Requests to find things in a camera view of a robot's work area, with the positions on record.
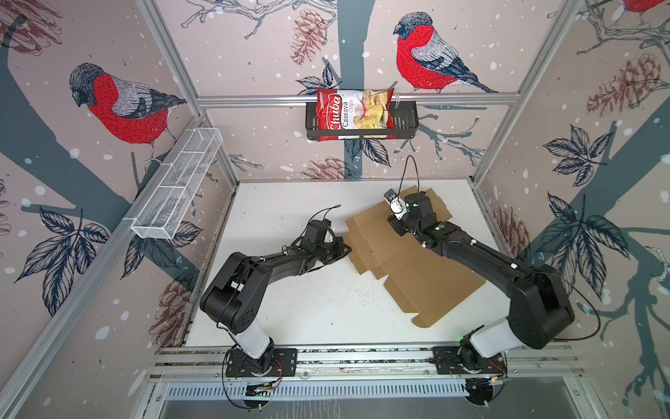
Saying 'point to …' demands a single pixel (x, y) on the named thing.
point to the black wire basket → (406, 122)
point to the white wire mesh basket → (174, 183)
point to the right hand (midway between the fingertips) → (397, 208)
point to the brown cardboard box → (420, 281)
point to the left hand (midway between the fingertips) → (357, 245)
